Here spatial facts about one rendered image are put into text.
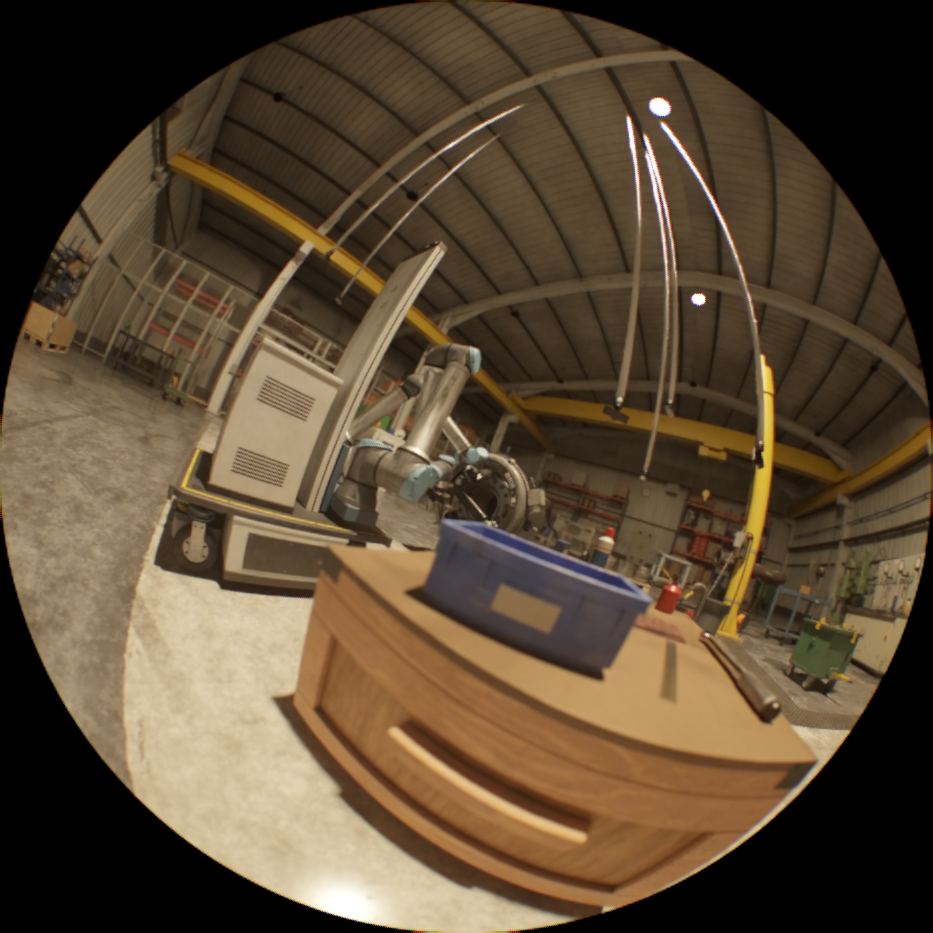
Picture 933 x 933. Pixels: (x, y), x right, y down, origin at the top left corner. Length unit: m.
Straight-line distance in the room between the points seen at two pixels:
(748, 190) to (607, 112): 3.42
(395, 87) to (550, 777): 9.05
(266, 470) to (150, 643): 0.67
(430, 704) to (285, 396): 0.92
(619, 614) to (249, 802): 0.68
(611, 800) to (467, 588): 0.34
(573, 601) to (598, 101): 7.93
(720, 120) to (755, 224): 2.67
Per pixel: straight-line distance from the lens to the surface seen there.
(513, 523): 1.86
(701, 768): 0.39
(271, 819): 0.66
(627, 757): 0.35
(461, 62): 8.23
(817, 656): 3.17
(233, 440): 1.00
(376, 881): 0.65
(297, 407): 1.02
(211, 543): 1.12
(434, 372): 1.35
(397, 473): 1.05
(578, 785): 0.38
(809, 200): 8.88
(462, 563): 0.38
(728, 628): 4.53
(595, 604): 0.37
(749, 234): 9.09
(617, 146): 8.04
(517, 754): 0.37
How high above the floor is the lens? 0.64
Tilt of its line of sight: 5 degrees up
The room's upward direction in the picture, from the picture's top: 21 degrees clockwise
